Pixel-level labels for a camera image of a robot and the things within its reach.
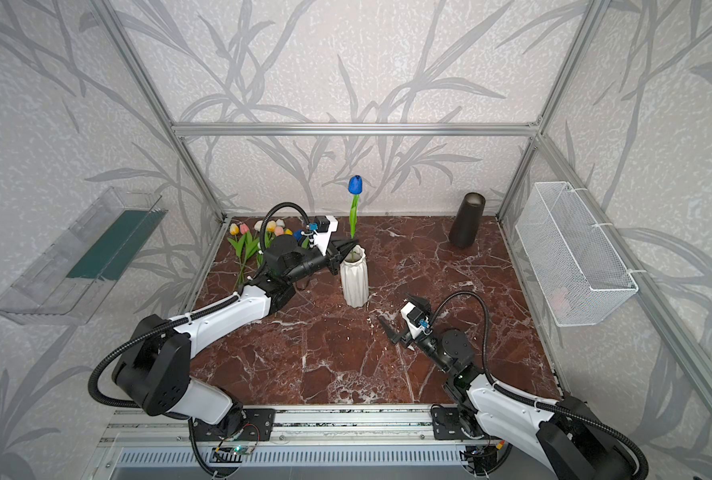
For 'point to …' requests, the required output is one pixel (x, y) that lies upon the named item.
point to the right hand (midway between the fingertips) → (395, 295)
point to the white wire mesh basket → (578, 273)
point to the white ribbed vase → (355, 277)
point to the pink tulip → (249, 247)
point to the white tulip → (258, 225)
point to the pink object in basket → (560, 300)
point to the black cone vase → (467, 220)
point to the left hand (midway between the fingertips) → (360, 234)
